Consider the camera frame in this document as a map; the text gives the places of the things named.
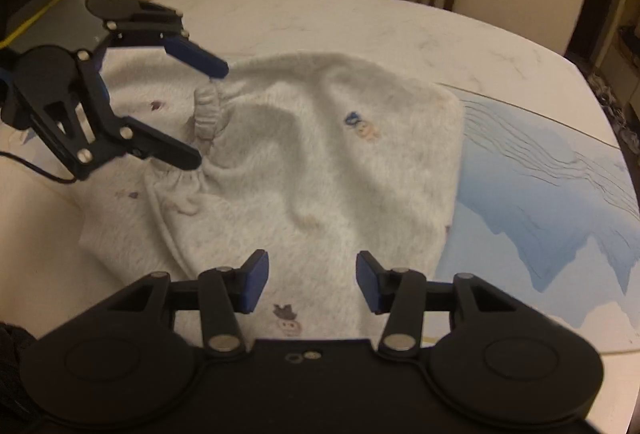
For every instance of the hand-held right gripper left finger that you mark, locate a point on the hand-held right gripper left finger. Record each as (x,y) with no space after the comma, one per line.
(255,281)

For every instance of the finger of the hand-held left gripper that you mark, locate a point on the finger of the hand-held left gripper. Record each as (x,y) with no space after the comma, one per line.
(165,149)
(195,57)

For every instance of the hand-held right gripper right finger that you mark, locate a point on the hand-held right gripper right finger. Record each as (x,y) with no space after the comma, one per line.
(367,281)

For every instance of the light grey printed sweatpants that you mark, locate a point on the light grey printed sweatpants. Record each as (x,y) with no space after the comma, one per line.
(310,174)

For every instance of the blue mountain print table mat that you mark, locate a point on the blue mountain print table mat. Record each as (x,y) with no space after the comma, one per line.
(525,194)

